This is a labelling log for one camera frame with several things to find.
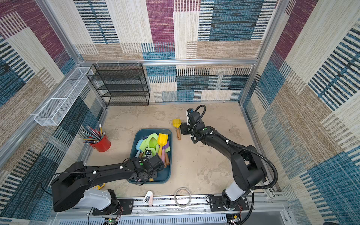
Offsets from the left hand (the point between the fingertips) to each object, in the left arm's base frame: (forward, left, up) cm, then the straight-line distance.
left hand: (154, 174), depth 85 cm
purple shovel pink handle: (+10, -5, +6) cm, 13 cm away
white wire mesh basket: (+19, +47, +34) cm, 62 cm away
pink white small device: (-13, +1, +3) cm, 13 cm away
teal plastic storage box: (-2, -6, +3) cm, 7 cm away
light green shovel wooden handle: (+20, +4, +4) cm, 20 cm away
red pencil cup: (+18, +36, +3) cm, 40 cm away
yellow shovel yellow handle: (+22, -3, +3) cm, 22 cm away
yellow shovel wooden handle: (+36, -13, +3) cm, 39 cm away
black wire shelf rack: (+62, +30, +19) cm, 72 cm away
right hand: (+24, -19, +14) cm, 34 cm away
